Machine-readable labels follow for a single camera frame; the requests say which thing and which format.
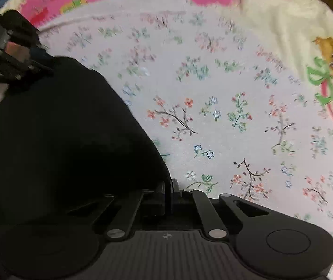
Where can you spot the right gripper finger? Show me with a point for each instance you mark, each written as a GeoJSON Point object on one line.
{"type": "Point", "coordinates": [268, 243]}

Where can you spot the black pants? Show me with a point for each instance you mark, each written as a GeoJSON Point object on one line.
{"type": "Point", "coordinates": [67, 140]}

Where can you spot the white floral bed sheet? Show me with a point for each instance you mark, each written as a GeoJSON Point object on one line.
{"type": "Point", "coordinates": [225, 116]}

